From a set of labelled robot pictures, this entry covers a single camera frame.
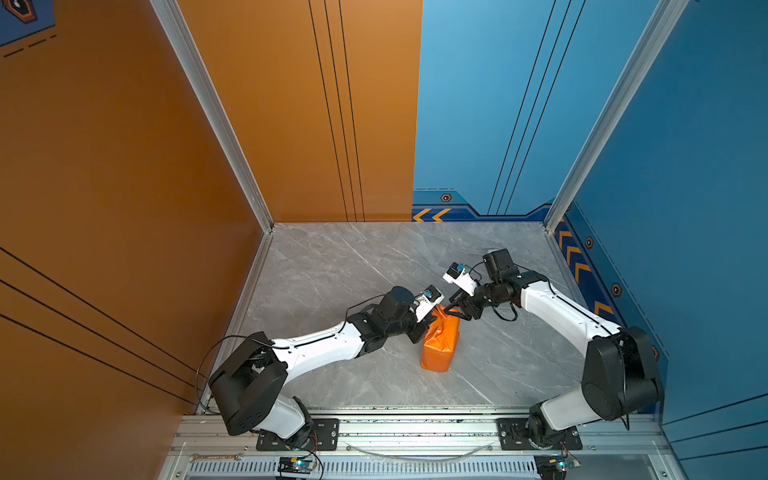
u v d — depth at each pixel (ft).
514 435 2.38
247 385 1.40
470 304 2.42
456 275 2.44
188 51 2.45
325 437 2.43
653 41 2.40
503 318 2.42
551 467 2.31
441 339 2.48
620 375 1.41
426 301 2.28
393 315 2.06
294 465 2.31
